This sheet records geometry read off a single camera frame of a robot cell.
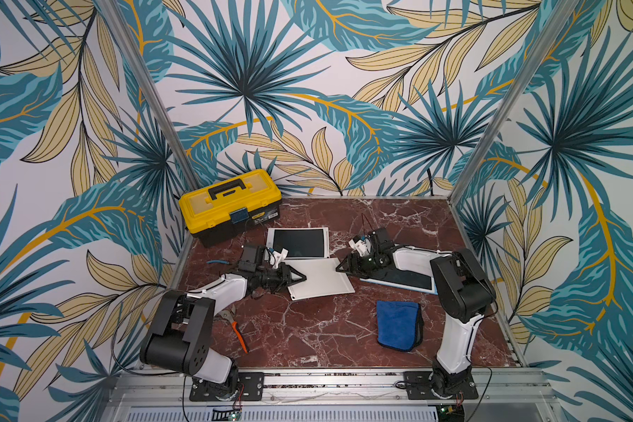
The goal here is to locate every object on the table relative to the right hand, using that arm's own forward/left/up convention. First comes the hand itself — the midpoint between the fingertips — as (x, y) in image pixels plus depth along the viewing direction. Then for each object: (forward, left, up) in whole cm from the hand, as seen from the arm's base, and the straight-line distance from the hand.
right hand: (342, 271), depth 95 cm
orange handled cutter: (-15, +38, -1) cm, 41 cm away
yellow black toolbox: (+15, +44, +16) cm, 49 cm away
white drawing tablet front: (-3, +7, 0) cm, 8 cm away
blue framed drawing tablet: (-13, -15, +23) cm, 31 cm away
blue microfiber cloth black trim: (-19, -17, -1) cm, 25 cm away
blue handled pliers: (+5, +45, 0) cm, 45 cm away
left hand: (-8, +14, +8) cm, 17 cm away
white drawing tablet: (+16, +15, -4) cm, 22 cm away
